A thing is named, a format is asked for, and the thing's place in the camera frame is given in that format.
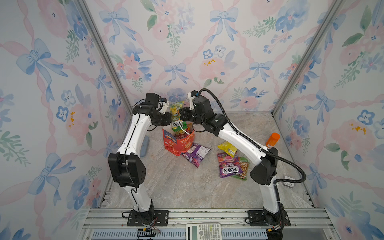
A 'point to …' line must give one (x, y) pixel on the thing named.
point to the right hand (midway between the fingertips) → (178, 109)
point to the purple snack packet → (196, 154)
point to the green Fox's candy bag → (178, 126)
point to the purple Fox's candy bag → (228, 165)
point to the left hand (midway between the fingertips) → (170, 119)
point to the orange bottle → (273, 140)
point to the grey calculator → (203, 231)
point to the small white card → (290, 184)
